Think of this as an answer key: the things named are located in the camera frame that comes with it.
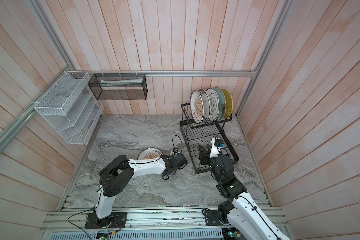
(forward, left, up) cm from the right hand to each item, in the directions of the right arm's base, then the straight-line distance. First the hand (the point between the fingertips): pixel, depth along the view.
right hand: (203, 145), depth 75 cm
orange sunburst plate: (+7, +33, -22) cm, 40 cm away
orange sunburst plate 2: (+24, +2, +5) cm, 24 cm away
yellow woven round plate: (+22, -15, +9) cm, 28 cm away
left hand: (-2, +20, -23) cm, 30 cm away
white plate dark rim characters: (+24, -7, +7) cm, 26 cm away
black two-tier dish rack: (+22, +1, -20) cm, 30 cm away
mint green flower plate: (+22, -12, +8) cm, 26 cm away
